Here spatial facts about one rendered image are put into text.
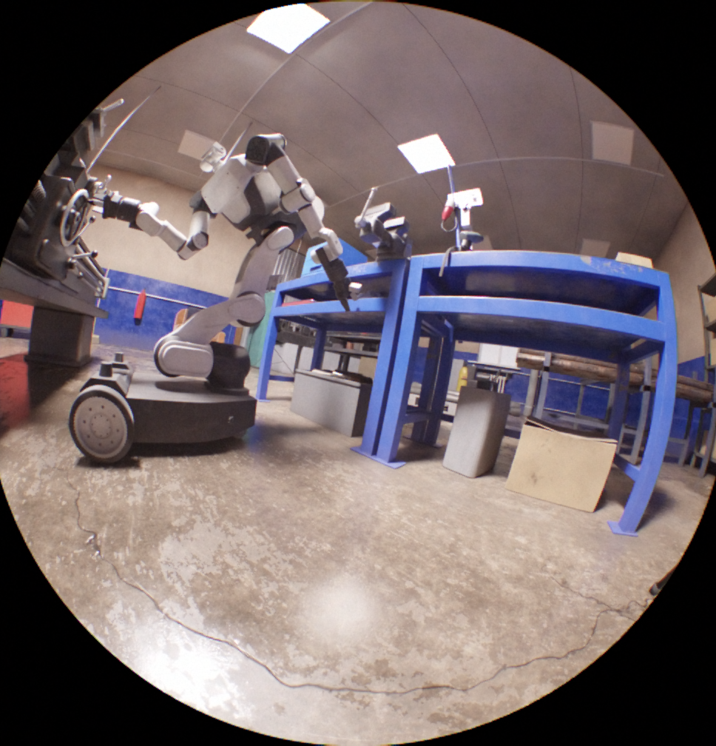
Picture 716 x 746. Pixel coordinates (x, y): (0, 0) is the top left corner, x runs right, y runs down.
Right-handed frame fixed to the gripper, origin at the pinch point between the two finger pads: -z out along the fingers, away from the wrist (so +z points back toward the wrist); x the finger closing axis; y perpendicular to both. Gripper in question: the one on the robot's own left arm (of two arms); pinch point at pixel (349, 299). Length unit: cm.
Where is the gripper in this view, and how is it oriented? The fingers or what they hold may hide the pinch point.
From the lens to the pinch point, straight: 105.8
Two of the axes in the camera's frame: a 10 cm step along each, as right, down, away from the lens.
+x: -2.9, 6.6, -7.0
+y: 8.8, -1.1, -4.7
